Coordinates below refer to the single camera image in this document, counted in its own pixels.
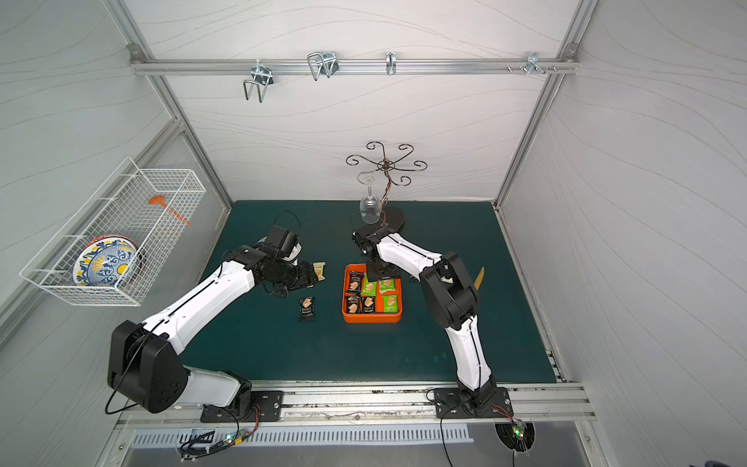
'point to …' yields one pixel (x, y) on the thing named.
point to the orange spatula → (159, 199)
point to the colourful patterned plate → (110, 261)
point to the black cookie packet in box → (353, 305)
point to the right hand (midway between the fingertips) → (384, 274)
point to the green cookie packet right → (386, 285)
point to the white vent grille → (170, 437)
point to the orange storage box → (366, 302)
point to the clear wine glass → (370, 206)
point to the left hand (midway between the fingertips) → (311, 282)
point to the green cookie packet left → (370, 288)
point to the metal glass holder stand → (387, 165)
